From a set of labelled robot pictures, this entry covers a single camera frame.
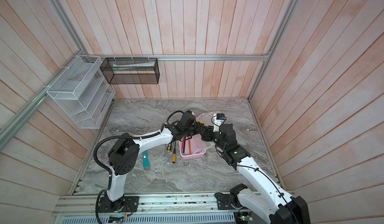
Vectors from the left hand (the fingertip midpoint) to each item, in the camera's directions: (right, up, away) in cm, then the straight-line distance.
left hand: (203, 130), depth 88 cm
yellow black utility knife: (0, +4, +5) cm, 6 cm away
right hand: (-1, +3, -10) cm, 11 cm away
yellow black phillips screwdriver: (-21, -11, +4) cm, 24 cm away
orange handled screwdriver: (-18, -15, 0) cm, 24 cm away
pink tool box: (-3, -11, +2) cm, 11 cm away
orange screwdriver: (-8, -10, +5) cm, 14 cm away
